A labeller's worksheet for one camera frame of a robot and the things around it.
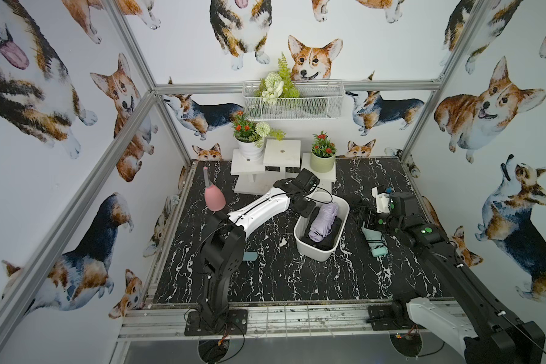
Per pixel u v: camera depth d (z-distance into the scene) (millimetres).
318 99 924
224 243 491
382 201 715
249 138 884
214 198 972
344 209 902
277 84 785
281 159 909
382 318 734
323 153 871
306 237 879
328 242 855
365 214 699
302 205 783
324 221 858
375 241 885
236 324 733
